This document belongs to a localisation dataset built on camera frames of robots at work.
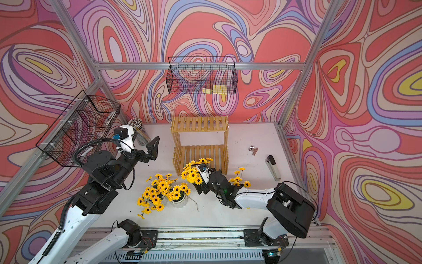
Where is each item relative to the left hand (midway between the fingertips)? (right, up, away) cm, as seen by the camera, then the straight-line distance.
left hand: (149, 135), depth 60 cm
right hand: (+17, -23, +24) cm, 38 cm away
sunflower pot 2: (+35, -21, +15) cm, 43 cm away
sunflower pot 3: (+14, -16, +12) cm, 25 cm away
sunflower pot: (-2, -27, +11) cm, 30 cm away
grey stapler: (+58, -16, +34) cm, 69 cm away
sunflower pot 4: (+9, -26, +11) cm, 30 cm away
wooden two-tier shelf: (+5, -12, +43) cm, 45 cm away
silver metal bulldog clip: (+51, -9, +45) cm, 68 cm away
